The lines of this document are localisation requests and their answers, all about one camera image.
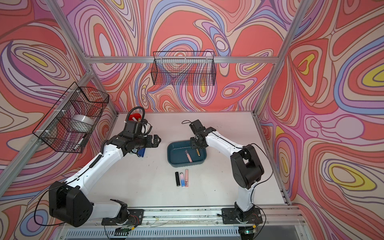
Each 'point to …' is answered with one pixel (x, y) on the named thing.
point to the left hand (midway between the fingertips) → (154, 140)
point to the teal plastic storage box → (180, 154)
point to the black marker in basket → (83, 141)
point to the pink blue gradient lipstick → (182, 179)
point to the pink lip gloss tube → (186, 178)
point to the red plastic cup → (136, 115)
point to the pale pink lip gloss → (188, 155)
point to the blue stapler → (141, 151)
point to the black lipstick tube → (177, 179)
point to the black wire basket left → (69, 124)
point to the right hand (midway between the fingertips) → (197, 147)
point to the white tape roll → (82, 123)
